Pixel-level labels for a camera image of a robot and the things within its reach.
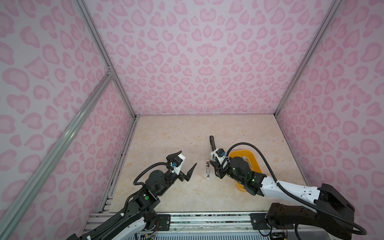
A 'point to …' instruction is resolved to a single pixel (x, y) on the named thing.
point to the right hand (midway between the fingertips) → (212, 160)
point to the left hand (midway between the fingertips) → (188, 155)
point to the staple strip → (244, 157)
